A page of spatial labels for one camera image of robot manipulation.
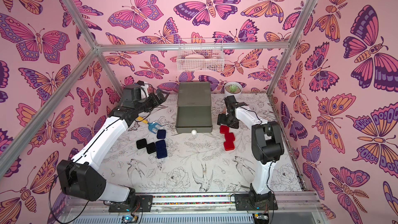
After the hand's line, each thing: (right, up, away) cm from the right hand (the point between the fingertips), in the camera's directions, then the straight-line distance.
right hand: (221, 124), depth 96 cm
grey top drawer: (-17, +2, -10) cm, 20 cm away
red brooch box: (+2, -3, +1) cm, 4 cm away
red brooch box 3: (+4, -12, -4) cm, 14 cm away
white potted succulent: (+10, +24, +12) cm, 28 cm away
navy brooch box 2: (-36, -17, -6) cm, 40 cm away
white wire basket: (-13, +43, -2) cm, 45 cm away
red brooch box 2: (+5, -8, +1) cm, 10 cm away
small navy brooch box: (-38, -6, +2) cm, 38 cm away
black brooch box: (-49, -12, -2) cm, 50 cm away
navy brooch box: (-37, -13, -4) cm, 39 cm away
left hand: (-30, +16, -17) cm, 38 cm away
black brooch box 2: (-43, -14, -4) cm, 45 cm away
